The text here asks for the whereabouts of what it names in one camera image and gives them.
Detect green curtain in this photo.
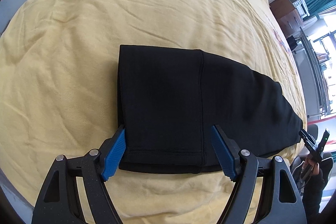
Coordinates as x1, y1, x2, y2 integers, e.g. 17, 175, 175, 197
306, 0, 335, 15

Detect brown wooden cabinet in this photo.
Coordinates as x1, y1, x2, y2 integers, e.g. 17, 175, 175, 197
270, 0, 304, 38

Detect black pants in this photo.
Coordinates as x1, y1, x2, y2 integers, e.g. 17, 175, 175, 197
117, 45, 303, 174

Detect black office chair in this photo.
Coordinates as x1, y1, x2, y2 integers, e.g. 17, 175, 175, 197
290, 124, 334, 191

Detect person's right hand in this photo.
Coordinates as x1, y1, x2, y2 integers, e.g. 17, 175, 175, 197
301, 157, 319, 180

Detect yellow cartoon bedsheet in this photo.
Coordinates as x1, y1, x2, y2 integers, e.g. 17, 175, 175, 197
0, 0, 308, 224

